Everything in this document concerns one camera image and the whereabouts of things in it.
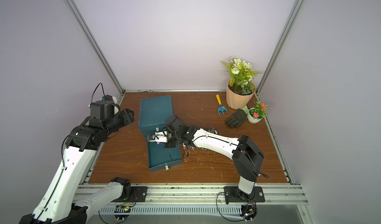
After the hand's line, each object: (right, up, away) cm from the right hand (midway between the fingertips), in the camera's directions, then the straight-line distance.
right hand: (158, 133), depth 77 cm
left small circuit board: (-17, -38, -5) cm, 42 cm away
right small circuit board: (+46, -36, -7) cm, 59 cm away
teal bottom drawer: (-1, -17, +10) cm, 20 cm away
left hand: (-11, +12, -8) cm, 18 cm away
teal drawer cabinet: (-4, +11, +3) cm, 12 cm away
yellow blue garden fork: (+40, +13, +33) cm, 54 cm away
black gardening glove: (+49, +5, +25) cm, 56 cm away
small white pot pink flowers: (+58, +9, +13) cm, 60 cm away
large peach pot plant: (+51, +27, +24) cm, 63 cm away
